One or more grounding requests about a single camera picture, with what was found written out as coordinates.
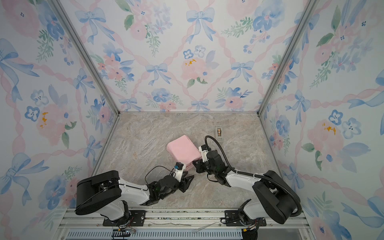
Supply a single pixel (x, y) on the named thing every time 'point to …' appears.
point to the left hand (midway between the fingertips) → (192, 175)
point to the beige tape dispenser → (219, 133)
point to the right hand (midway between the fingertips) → (192, 161)
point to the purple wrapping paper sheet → (183, 150)
